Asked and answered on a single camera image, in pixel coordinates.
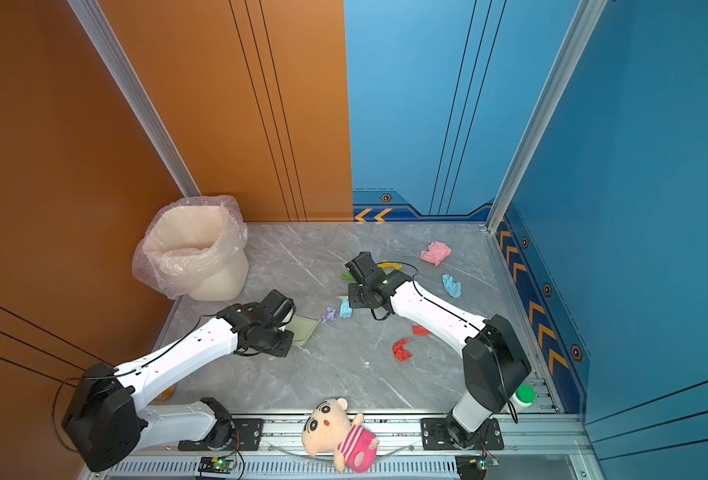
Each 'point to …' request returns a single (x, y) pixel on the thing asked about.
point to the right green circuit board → (474, 467)
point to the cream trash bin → (200, 251)
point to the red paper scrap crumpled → (399, 352)
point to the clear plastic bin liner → (229, 202)
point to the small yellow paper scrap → (386, 264)
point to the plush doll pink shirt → (331, 428)
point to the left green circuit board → (216, 465)
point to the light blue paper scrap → (345, 311)
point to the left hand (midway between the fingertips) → (287, 343)
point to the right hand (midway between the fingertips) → (354, 297)
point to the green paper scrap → (347, 275)
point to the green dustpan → (302, 328)
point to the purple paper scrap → (329, 316)
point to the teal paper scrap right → (453, 288)
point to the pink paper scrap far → (437, 252)
